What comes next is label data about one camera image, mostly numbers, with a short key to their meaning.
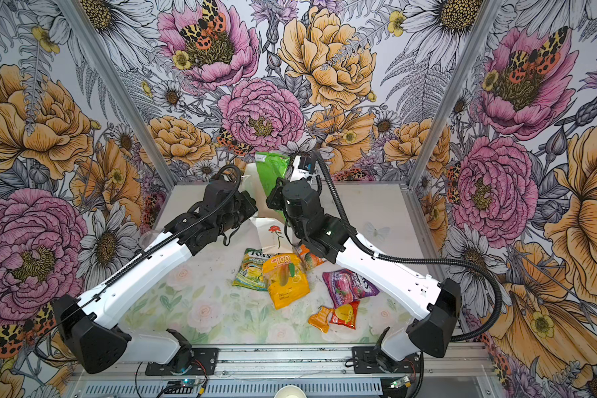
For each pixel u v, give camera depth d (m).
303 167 0.56
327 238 0.48
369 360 0.75
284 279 0.85
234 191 0.54
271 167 0.70
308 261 0.94
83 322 0.39
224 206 0.52
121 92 0.89
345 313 0.81
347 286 0.87
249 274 0.89
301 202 0.46
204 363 0.74
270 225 0.73
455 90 0.89
